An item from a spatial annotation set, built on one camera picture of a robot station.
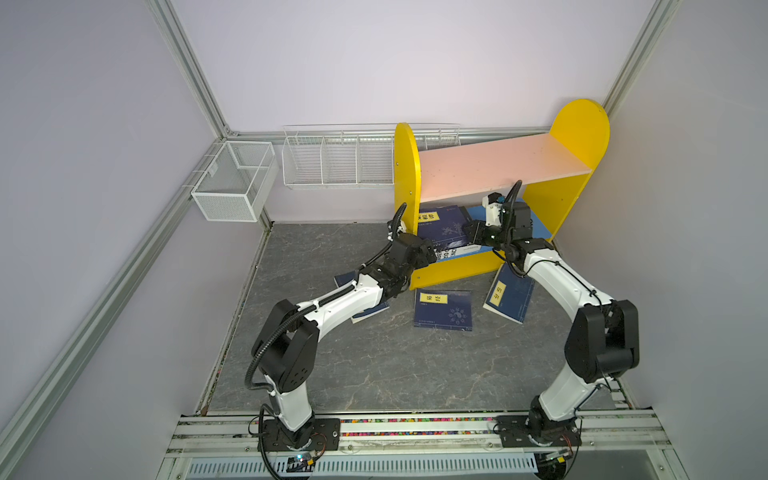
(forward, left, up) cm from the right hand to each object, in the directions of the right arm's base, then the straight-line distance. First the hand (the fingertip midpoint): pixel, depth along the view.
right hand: (466, 227), depth 89 cm
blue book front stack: (+1, +7, 0) cm, 7 cm away
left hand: (-7, +13, -1) cm, 15 cm away
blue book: (-15, +6, -22) cm, 28 cm away
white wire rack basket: (+25, +36, +9) cm, 45 cm away
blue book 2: (-11, -16, -20) cm, 28 cm away
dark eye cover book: (-6, +7, -6) cm, 11 cm away
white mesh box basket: (+22, +77, 0) cm, 80 cm away
